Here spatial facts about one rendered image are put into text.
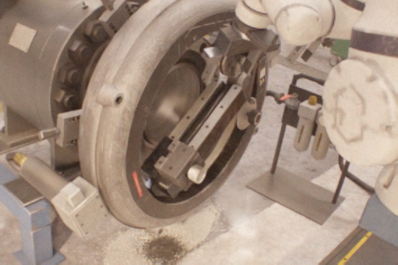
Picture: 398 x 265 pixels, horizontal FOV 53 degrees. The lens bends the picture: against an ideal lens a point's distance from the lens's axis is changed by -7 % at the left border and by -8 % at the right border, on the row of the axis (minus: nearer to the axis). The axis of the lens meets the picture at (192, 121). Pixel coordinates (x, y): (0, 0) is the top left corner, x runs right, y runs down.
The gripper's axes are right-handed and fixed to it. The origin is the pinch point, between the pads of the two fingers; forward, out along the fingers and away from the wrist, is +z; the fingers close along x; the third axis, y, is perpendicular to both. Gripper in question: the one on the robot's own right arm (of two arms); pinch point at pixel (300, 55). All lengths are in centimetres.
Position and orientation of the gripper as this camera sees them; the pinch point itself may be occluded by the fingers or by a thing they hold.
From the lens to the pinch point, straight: 140.5
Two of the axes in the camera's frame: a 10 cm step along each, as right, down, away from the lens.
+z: -5.0, 7.1, 5.0
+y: 6.6, 6.9, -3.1
